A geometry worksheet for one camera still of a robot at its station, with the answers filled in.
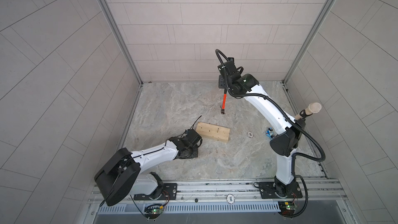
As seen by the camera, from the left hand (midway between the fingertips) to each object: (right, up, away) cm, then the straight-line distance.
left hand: (197, 153), depth 85 cm
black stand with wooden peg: (+54, +27, -16) cm, 62 cm away
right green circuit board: (+41, -18, -17) cm, 48 cm away
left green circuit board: (-15, -16, -21) cm, 31 cm away
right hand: (+14, +41, -4) cm, 44 cm away
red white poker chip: (+31, +9, +4) cm, 33 cm away
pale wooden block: (+9, +11, +2) cm, 15 cm away
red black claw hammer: (+15, +28, -2) cm, 32 cm away
